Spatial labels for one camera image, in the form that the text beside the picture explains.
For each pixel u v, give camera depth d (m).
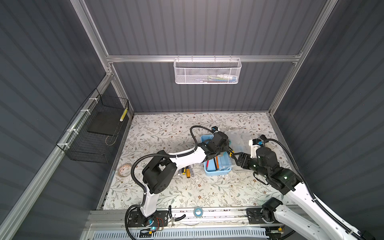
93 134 0.72
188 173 0.88
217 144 0.68
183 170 0.88
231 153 0.88
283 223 0.60
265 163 0.55
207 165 0.92
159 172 0.52
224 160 0.93
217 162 0.95
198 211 0.77
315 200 0.46
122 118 0.80
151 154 0.47
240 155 0.67
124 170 0.91
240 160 0.67
